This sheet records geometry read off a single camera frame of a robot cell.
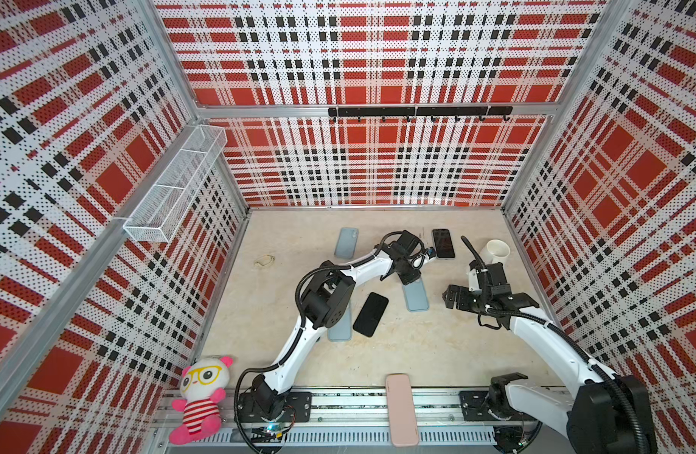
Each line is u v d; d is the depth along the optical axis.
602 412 0.39
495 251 1.03
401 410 0.72
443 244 1.18
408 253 0.83
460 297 0.76
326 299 0.61
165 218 0.93
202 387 0.72
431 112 0.89
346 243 1.10
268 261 1.04
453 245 1.33
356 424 0.71
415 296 0.95
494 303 0.62
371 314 0.91
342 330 0.88
